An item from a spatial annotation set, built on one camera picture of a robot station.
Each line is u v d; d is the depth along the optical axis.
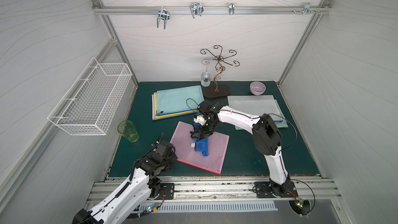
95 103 0.70
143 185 0.53
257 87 1.15
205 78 0.95
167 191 0.73
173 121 1.01
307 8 0.77
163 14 0.78
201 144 0.82
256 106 1.10
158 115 1.01
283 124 0.97
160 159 0.64
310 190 0.67
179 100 1.11
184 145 0.87
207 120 0.78
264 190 0.74
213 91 1.14
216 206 0.70
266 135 0.52
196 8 0.76
